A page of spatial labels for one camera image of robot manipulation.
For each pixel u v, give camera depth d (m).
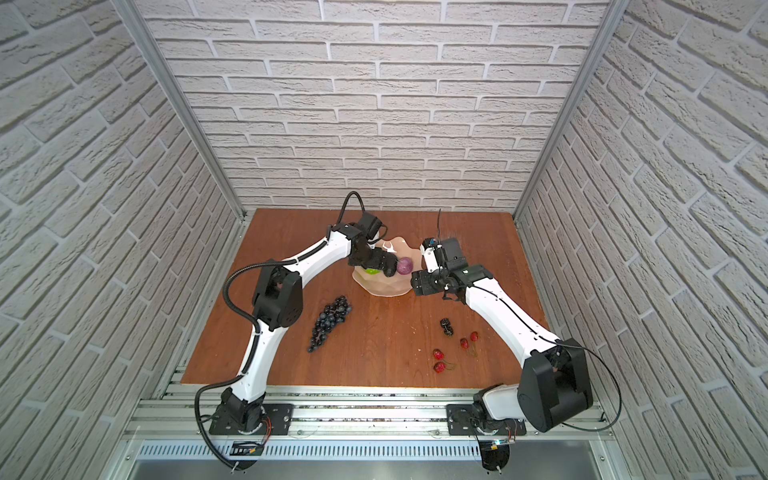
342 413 0.77
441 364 0.81
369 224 0.81
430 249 0.76
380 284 0.98
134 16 0.70
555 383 0.41
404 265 0.98
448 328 0.88
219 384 0.64
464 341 0.86
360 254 0.76
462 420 0.74
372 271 0.97
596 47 0.75
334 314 0.89
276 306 0.59
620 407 0.43
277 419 0.73
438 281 0.71
